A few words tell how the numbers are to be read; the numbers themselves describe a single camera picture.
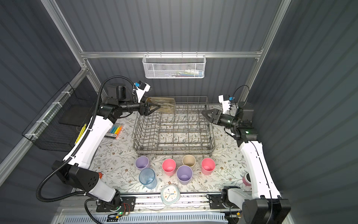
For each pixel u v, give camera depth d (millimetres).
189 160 834
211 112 609
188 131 1014
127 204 723
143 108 610
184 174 808
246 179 767
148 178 818
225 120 595
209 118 691
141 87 598
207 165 852
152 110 654
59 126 722
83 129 710
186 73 917
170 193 739
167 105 694
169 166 851
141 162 862
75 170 403
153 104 648
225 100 611
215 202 729
